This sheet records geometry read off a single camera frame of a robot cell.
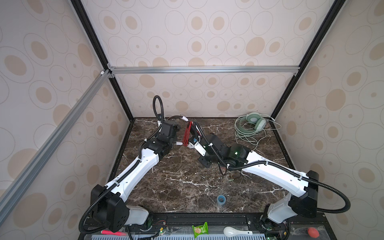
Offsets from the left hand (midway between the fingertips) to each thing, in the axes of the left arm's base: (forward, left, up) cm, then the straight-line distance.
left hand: (171, 127), depth 79 cm
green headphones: (+27, -57, -27) cm, 68 cm away
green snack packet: (-44, -15, -23) cm, 51 cm away
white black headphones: (+4, -6, +3) cm, 8 cm away
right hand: (-13, -15, -3) cm, 20 cm away
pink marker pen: (-45, +30, -24) cm, 59 cm away
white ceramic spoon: (-44, -29, -24) cm, 58 cm away
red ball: (-44, -67, -22) cm, 83 cm away
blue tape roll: (-29, -27, -26) cm, 48 cm away
